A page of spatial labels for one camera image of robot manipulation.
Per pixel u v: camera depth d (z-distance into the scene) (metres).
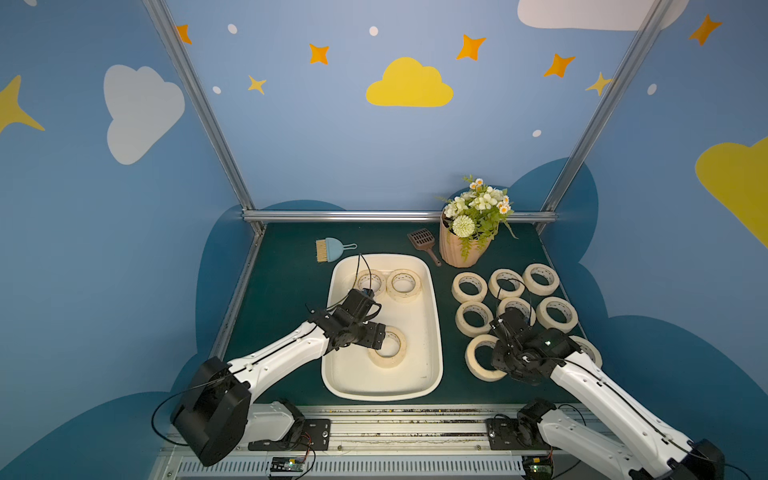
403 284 1.03
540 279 1.06
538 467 0.73
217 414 0.41
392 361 0.84
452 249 1.01
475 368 0.76
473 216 0.87
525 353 0.55
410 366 0.87
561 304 0.98
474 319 0.93
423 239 1.15
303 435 0.73
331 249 1.15
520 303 0.98
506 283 1.05
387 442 0.74
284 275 1.07
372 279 1.05
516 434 0.73
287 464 0.72
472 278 1.04
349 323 0.64
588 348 0.87
